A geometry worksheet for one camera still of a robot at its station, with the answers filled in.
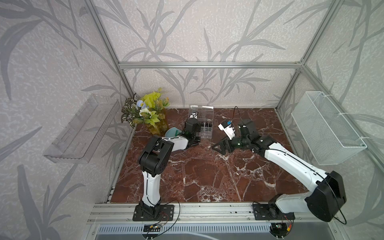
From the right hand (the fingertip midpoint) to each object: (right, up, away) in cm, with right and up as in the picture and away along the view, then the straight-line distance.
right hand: (216, 143), depth 77 cm
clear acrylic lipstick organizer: (-5, +14, +39) cm, 42 cm away
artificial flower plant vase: (-40, +18, +14) cm, 46 cm away
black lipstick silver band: (-4, +9, +26) cm, 28 cm away
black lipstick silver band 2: (-2, +8, +26) cm, 28 cm away
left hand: (-12, +13, +22) cm, 29 cm away
